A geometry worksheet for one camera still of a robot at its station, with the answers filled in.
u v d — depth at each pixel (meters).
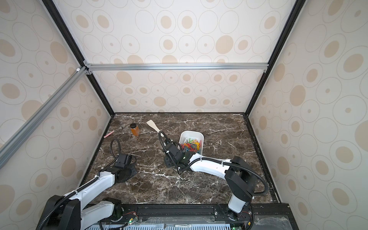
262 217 0.73
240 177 0.44
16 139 0.53
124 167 0.66
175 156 0.63
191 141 1.02
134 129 1.00
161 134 1.06
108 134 1.06
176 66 1.57
